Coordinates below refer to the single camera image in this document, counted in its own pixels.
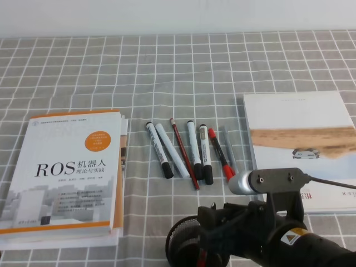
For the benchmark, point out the white marker black cap middle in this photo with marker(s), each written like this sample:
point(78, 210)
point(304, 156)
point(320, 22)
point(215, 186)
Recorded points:
point(195, 150)

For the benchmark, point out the white marker black cap labelled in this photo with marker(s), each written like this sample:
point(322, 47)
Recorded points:
point(206, 157)

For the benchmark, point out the white marker black cap leftmost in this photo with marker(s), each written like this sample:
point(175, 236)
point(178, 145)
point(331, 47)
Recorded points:
point(159, 150)

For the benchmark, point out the red black marker pen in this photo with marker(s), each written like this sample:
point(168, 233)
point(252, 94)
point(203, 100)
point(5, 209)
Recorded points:
point(228, 171)

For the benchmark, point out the white book with desert cover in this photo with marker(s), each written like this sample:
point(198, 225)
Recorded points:
point(311, 131)

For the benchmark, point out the silver grey wrist camera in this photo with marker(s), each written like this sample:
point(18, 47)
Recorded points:
point(268, 181)

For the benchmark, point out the grey pen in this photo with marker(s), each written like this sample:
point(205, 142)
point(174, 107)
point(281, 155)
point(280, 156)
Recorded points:
point(230, 151)

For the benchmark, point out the grey checked tablecloth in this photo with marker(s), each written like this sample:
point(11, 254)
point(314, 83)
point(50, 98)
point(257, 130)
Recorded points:
point(154, 78)

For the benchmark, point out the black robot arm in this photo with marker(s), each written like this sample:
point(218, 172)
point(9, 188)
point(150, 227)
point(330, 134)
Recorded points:
point(308, 249)

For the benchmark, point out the dark red pencil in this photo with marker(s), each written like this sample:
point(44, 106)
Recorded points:
point(184, 154)

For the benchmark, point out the black mesh pen holder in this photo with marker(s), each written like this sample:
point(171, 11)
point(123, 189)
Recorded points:
point(181, 245)

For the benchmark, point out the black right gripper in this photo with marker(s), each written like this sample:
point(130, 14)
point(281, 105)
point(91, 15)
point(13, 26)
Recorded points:
point(252, 231)

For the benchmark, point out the red ballpoint pen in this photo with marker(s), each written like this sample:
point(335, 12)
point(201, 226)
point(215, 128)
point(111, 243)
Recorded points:
point(204, 258)

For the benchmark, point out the plain white marker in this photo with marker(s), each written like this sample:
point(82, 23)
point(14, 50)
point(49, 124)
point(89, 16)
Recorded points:
point(172, 151)

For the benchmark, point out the white orange ROS book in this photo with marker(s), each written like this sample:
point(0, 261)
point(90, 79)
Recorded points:
point(67, 180)

